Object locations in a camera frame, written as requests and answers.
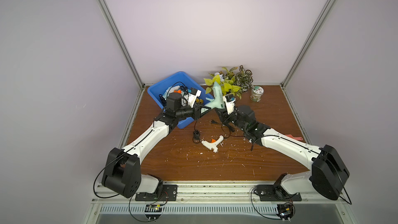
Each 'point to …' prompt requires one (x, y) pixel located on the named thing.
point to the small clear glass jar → (257, 92)
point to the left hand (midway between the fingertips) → (210, 109)
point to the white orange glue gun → (213, 144)
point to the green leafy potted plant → (226, 78)
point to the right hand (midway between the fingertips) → (219, 104)
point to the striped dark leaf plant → (243, 79)
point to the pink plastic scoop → (297, 138)
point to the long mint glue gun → (218, 100)
